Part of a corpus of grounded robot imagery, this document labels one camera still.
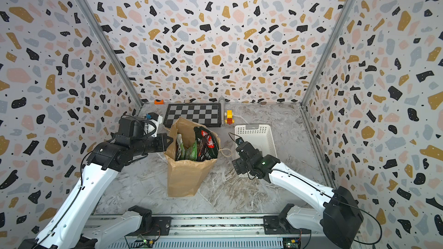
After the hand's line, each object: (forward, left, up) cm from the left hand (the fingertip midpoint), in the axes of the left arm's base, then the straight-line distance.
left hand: (174, 139), depth 70 cm
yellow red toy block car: (+33, -22, -22) cm, 45 cm away
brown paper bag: (-13, -5, -8) cm, 16 cm away
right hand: (-1, -29, -17) cm, 34 cm away
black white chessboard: (+33, -9, -23) cm, 41 cm away
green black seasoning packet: (+3, -12, -10) cm, 16 cm away
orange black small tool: (+51, +29, -28) cm, 65 cm away
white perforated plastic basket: (+21, -41, -29) cm, 55 cm away
